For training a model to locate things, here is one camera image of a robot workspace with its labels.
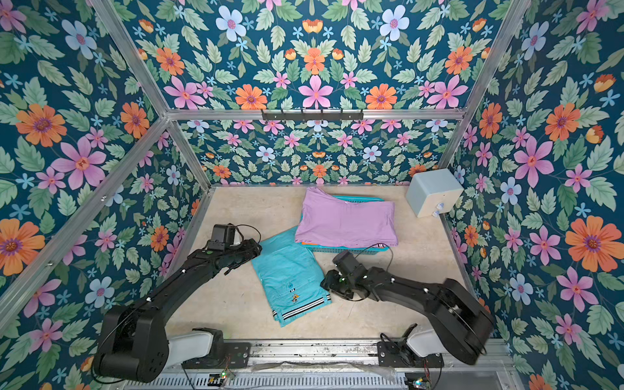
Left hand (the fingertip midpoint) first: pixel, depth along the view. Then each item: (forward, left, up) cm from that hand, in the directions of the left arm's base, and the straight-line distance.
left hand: (258, 247), depth 88 cm
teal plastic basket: (-6, -37, +4) cm, 38 cm away
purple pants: (+9, -25, +2) cm, 27 cm away
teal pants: (-9, -11, -7) cm, 16 cm away
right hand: (-15, -23, -5) cm, 28 cm away
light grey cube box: (+16, -69, +7) cm, 71 cm away
